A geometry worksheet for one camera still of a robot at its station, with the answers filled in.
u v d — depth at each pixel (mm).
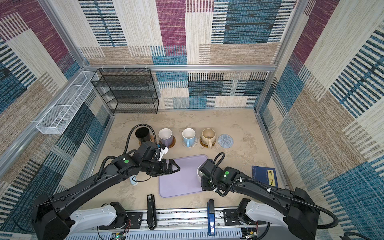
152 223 688
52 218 376
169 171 639
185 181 839
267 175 862
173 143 1013
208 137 992
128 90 1108
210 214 726
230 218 727
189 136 961
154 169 634
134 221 733
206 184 696
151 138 1006
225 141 1021
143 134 913
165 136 998
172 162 664
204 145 969
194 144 992
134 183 824
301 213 403
